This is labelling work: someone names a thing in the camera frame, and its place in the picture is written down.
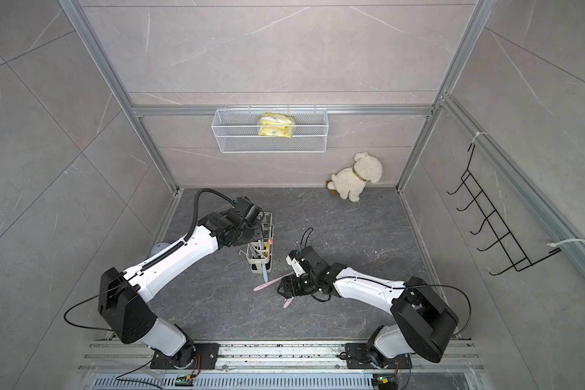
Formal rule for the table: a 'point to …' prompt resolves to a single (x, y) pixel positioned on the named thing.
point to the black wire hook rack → (517, 257)
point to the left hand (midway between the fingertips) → (260, 228)
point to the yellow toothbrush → (268, 243)
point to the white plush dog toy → (349, 181)
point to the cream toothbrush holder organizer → (260, 254)
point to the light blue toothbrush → (265, 273)
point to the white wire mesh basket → (240, 131)
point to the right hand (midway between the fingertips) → (287, 290)
